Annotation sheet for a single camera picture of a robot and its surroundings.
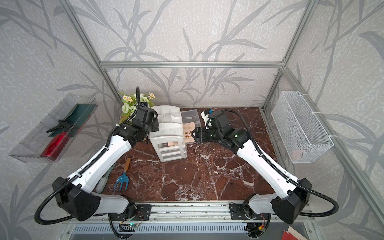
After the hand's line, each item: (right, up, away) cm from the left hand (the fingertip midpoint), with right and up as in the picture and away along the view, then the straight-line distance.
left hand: (153, 121), depth 79 cm
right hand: (+23, -5, -8) cm, 25 cm away
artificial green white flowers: (-15, +9, +4) cm, 18 cm away
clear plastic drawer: (+19, 0, +14) cm, 24 cm away
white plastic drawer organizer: (+9, -5, +3) cm, 10 cm away
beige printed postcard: (+18, -4, +12) cm, 21 cm away
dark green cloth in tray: (-35, +2, -7) cm, 36 cm away
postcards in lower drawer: (+6, -14, +11) cm, 19 cm away
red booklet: (+68, -52, -12) cm, 86 cm away
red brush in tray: (-31, -10, -22) cm, 39 cm away
